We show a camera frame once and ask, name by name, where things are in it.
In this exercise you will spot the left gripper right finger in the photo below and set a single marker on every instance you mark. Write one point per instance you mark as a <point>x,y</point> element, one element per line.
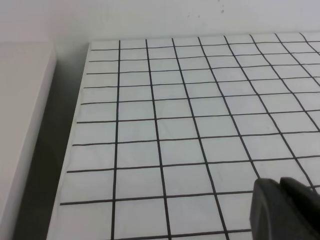
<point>306,205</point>

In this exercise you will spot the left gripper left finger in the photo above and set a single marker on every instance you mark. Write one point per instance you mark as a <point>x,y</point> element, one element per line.
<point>271,214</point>

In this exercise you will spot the white black-grid tablecloth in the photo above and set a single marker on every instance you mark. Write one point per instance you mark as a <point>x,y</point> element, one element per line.
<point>169,135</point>

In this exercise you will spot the white side table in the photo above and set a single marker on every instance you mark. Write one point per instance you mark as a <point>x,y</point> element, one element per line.
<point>26,73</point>

